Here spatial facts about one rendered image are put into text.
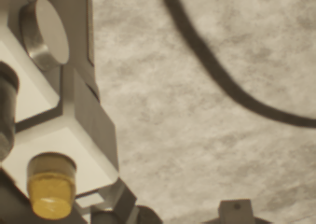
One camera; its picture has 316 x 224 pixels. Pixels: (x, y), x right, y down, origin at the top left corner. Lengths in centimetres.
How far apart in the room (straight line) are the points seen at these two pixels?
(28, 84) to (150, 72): 65
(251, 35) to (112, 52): 22
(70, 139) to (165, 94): 65
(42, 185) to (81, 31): 15
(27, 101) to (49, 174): 6
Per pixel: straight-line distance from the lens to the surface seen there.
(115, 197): 55
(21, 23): 42
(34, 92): 43
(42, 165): 47
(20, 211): 51
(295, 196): 142
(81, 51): 54
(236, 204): 54
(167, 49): 103
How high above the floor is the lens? 76
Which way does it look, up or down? 43 degrees down
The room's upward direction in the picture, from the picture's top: 172 degrees clockwise
